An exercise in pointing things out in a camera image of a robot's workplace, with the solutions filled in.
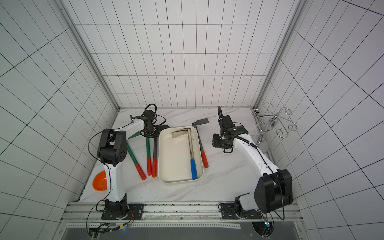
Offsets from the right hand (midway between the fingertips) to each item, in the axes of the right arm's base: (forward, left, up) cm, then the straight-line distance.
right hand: (216, 140), depth 84 cm
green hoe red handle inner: (-9, +40, -12) cm, 43 cm away
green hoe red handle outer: (-12, +48, -11) cm, 50 cm away
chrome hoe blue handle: (-9, +13, -8) cm, 18 cm away
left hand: (+9, +40, -12) cm, 43 cm away
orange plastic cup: (-24, +63, -10) cm, 68 cm away
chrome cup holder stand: (+5, -30, +13) cm, 34 cm away
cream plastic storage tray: (-9, +24, -12) cm, 29 cm away
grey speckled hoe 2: (+20, +13, -11) cm, 27 cm away
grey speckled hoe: (+6, +37, -2) cm, 38 cm away
